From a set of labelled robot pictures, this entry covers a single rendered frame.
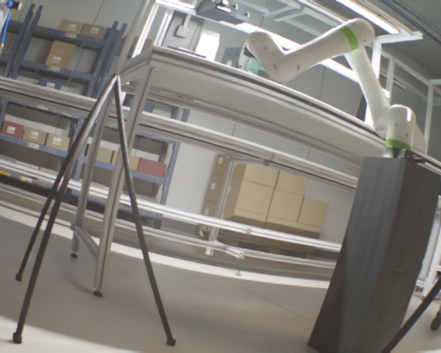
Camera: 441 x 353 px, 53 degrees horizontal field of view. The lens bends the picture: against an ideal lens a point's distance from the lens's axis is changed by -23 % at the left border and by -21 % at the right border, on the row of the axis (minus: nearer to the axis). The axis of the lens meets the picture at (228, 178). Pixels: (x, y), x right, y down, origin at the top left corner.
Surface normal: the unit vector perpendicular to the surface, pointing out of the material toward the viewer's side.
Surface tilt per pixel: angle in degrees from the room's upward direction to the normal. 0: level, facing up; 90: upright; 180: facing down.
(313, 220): 90
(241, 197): 90
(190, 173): 90
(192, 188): 90
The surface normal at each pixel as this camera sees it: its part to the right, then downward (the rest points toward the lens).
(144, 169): 0.43, 0.07
